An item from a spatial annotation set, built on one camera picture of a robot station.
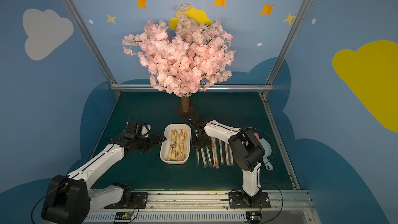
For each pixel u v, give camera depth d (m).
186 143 0.93
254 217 0.73
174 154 0.88
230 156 0.89
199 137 0.79
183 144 0.93
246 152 0.50
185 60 0.70
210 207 0.74
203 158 0.88
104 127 1.06
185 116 1.10
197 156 0.87
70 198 0.40
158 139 0.77
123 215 0.72
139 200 0.75
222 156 0.89
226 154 0.90
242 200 0.66
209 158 0.88
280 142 1.01
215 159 0.88
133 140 0.66
